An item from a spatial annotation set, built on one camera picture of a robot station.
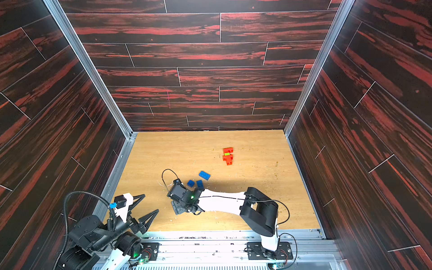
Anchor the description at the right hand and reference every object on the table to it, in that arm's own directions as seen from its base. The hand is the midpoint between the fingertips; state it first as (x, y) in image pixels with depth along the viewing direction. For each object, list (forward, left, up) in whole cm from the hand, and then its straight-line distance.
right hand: (183, 199), depth 84 cm
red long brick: (+37, -23, -4) cm, 43 cm away
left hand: (-10, +7, +20) cm, 24 cm away
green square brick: (+32, -22, -2) cm, 39 cm away
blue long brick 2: (+11, -7, -3) cm, 13 cm away
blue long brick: (+17, -9, -4) cm, 20 cm away
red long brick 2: (+29, -23, -3) cm, 37 cm away
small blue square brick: (+11, -2, -3) cm, 12 cm away
